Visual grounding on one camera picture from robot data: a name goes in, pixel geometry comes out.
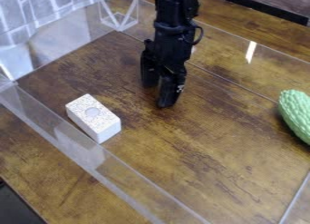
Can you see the clear acrylic enclosure wall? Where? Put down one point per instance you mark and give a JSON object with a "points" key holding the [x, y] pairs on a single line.
{"points": [[212, 161]]}

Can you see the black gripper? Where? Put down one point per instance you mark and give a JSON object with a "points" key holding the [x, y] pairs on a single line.
{"points": [[172, 43]]}

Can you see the white speckled block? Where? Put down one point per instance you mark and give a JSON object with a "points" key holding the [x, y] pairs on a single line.
{"points": [[93, 118]]}

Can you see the black baseboard strip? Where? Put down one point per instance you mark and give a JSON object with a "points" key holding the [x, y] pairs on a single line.
{"points": [[267, 9]]}

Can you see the grey patterned cloth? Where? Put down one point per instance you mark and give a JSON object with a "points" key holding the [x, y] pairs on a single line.
{"points": [[21, 16]]}

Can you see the green bumpy toy gourd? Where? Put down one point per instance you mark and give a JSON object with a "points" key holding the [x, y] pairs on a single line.
{"points": [[294, 109]]}

